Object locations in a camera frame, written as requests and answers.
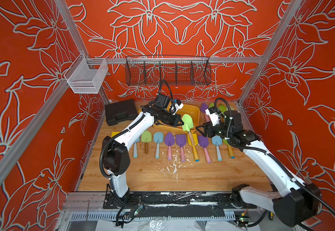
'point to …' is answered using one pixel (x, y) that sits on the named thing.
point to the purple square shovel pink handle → (204, 142)
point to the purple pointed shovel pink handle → (169, 140)
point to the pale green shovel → (187, 123)
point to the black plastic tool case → (121, 111)
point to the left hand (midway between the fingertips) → (183, 122)
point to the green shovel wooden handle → (146, 137)
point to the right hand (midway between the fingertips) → (200, 124)
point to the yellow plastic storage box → (193, 110)
